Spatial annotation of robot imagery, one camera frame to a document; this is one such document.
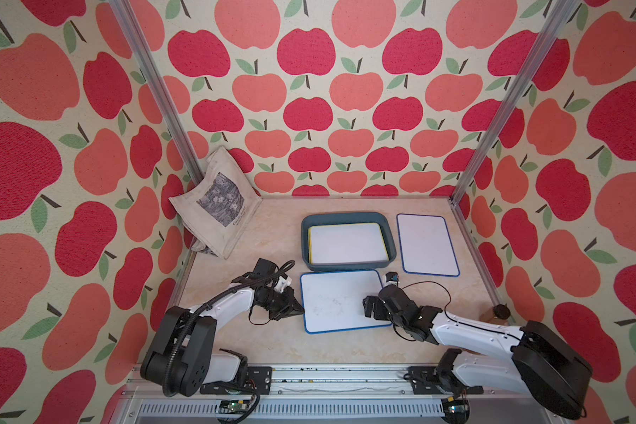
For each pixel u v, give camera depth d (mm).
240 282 644
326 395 730
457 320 562
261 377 750
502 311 784
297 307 815
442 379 655
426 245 1047
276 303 743
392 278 798
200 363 424
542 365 413
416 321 638
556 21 707
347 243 1051
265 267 735
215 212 1037
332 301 880
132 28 721
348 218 1117
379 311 780
